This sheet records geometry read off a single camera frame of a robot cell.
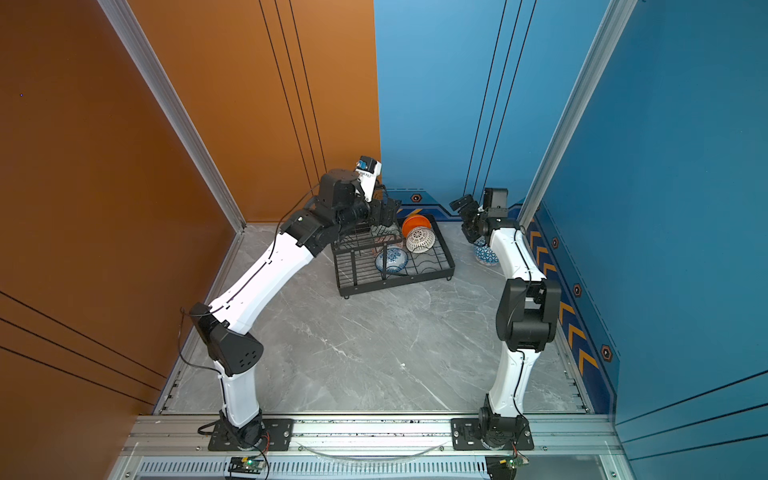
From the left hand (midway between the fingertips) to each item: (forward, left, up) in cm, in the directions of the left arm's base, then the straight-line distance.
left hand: (388, 192), depth 73 cm
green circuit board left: (-52, +33, -41) cm, 74 cm away
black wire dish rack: (-6, +10, -21) cm, 24 cm away
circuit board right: (-52, -29, -40) cm, 72 cm away
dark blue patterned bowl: (+12, -35, -38) cm, 53 cm away
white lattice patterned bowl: (+17, -11, -36) cm, 42 cm away
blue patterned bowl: (+7, -2, -35) cm, 36 cm away
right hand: (+12, -21, -17) cm, 30 cm away
